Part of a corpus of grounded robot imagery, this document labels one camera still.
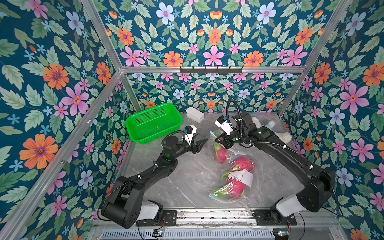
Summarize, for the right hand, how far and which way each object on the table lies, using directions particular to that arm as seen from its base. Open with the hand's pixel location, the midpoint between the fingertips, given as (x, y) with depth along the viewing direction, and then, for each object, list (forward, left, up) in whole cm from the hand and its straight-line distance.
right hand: (219, 135), depth 76 cm
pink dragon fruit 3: (-22, -7, -15) cm, 27 cm away
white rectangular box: (+35, +17, -20) cm, 44 cm away
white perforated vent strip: (-40, +15, -26) cm, 50 cm away
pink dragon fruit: (-4, -1, -11) cm, 12 cm away
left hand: (0, +8, -1) cm, 8 cm away
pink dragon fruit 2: (-8, -14, -15) cm, 22 cm away
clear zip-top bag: (-16, -13, -14) cm, 24 cm away
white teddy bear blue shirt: (+9, -42, -14) cm, 45 cm away
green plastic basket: (+25, +46, -21) cm, 56 cm away
